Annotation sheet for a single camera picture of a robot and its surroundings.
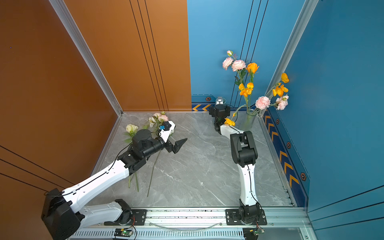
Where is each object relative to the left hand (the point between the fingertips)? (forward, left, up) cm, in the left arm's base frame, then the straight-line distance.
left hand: (180, 131), depth 71 cm
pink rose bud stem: (+28, +23, -25) cm, 44 cm away
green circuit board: (-38, +27, -31) cm, 56 cm away
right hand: (+34, -23, -14) cm, 44 cm away
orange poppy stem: (+10, -28, +3) cm, 30 cm away
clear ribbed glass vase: (+22, -42, -15) cm, 50 cm away
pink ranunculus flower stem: (+17, -53, +4) cm, 56 cm away
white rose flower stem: (+21, +39, -27) cm, 52 cm away
